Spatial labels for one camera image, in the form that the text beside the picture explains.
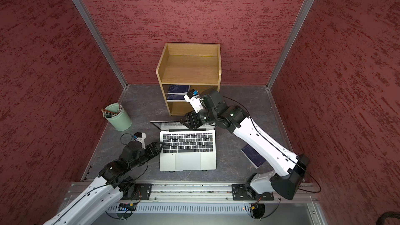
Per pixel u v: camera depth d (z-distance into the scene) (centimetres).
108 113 89
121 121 90
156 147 72
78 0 76
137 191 73
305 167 40
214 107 49
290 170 39
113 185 54
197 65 89
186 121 58
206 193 76
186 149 81
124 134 71
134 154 61
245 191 70
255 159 84
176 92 92
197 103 59
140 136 74
